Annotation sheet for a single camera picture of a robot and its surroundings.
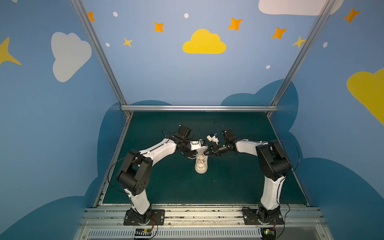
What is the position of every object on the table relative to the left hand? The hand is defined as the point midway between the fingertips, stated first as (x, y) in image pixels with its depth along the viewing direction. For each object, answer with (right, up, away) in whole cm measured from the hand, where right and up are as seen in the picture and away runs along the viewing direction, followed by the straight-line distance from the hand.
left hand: (194, 146), depth 92 cm
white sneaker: (+4, -7, -9) cm, 13 cm away
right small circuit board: (+37, -41, -19) cm, 58 cm away
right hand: (+6, -4, -3) cm, 8 cm away
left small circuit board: (-26, -40, -19) cm, 51 cm away
